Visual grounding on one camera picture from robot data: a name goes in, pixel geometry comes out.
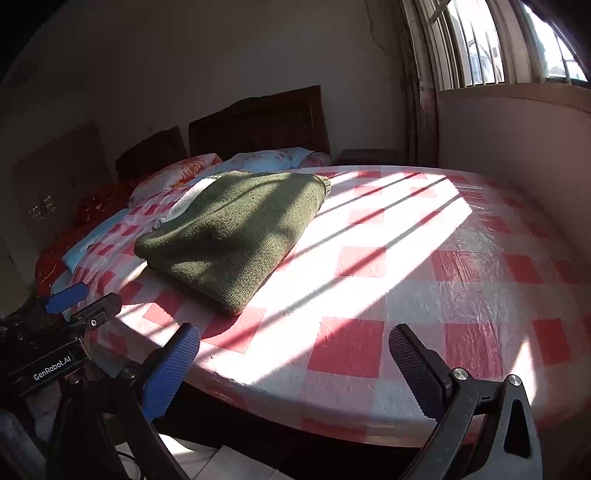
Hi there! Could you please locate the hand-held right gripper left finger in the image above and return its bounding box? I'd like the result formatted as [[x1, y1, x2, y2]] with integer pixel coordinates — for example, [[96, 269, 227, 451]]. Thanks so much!
[[46, 322, 201, 480]]

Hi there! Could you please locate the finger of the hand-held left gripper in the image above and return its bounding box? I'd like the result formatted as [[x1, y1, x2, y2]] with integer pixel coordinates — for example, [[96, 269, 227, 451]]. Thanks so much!
[[44, 282, 88, 315], [69, 293, 123, 329]]

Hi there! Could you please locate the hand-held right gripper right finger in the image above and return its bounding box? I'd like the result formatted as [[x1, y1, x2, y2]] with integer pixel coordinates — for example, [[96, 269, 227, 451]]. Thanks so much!
[[388, 323, 544, 480]]

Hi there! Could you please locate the green knitted sweater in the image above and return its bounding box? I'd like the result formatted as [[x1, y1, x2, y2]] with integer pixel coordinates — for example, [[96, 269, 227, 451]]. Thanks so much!
[[134, 170, 332, 317]]

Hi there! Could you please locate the light blue cloth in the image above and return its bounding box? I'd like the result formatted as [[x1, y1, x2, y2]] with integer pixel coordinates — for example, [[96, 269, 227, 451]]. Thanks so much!
[[62, 208, 134, 273]]

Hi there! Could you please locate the bed with red checked sheet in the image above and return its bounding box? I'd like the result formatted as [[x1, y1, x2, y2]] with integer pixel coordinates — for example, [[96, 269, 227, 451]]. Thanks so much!
[[34, 164, 591, 446]]

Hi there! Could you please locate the red floral quilt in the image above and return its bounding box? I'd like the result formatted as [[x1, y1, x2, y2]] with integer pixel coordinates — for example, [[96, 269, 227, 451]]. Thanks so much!
[[34, 182, 139, 296]]

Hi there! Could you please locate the orange floral pillow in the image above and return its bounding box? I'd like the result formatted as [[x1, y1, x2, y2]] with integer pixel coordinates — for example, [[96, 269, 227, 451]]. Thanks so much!
[[128, 154, 223, 208]]

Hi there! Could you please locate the small dark wooden headboard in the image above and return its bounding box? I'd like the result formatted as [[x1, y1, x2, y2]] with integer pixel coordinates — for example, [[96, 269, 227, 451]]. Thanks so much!
[[115, 126, 188, 183]]

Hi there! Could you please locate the dark wooden nightstand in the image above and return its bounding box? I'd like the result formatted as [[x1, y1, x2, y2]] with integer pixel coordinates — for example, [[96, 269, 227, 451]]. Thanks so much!
[[339, 148, 400, 167]]

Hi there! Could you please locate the light blue floral pillow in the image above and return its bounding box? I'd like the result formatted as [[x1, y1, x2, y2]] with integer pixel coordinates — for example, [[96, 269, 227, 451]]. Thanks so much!
[[222, 147, 315, 171]]

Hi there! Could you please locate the large dark wooden headboard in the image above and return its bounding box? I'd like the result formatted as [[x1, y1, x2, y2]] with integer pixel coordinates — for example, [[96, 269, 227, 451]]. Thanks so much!
[[188, 85, 331, 160]]

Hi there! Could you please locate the floral curtain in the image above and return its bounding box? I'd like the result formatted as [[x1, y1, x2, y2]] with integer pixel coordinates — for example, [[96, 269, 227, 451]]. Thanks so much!
[[397, 0, 439, 167]]

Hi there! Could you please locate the barred window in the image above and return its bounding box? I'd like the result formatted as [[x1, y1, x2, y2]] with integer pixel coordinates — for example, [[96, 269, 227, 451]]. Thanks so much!
[[406, 0, 591, 114]]

